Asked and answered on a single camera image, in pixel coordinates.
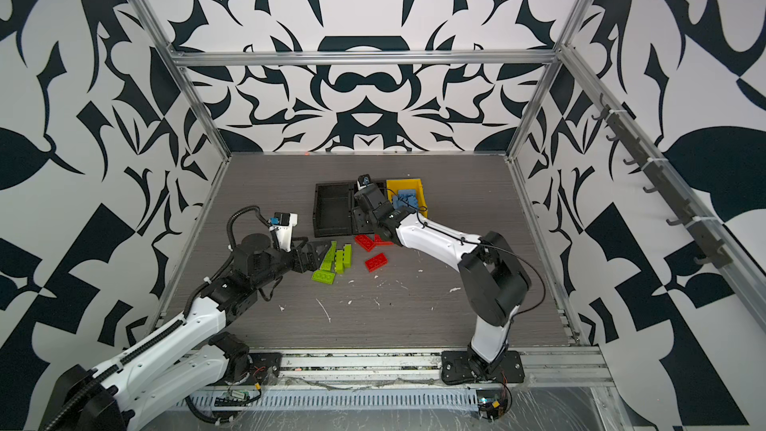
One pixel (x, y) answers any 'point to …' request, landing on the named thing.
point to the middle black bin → (362, 222)
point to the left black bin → (333, 209)
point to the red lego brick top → (379, 241)
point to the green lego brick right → (347, 255)
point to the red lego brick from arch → (376, 262)
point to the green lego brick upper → (338, 261)
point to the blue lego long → (406, 198)
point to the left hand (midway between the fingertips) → (319, 236)
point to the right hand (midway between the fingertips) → (363, 209)
